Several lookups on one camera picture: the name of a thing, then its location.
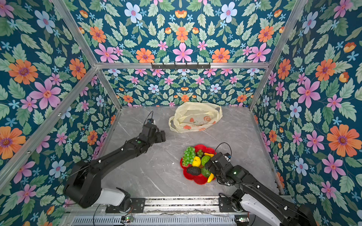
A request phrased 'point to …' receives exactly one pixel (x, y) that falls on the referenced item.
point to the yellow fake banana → (211, 176)
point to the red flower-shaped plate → (199, 179)
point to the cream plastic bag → (193, 117)
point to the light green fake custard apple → (205, 159)
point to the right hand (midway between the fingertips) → (207, 168)
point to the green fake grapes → (189, 155)
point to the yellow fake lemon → (196, 161)
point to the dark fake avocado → (193, 171)
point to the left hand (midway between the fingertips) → (161, 130)
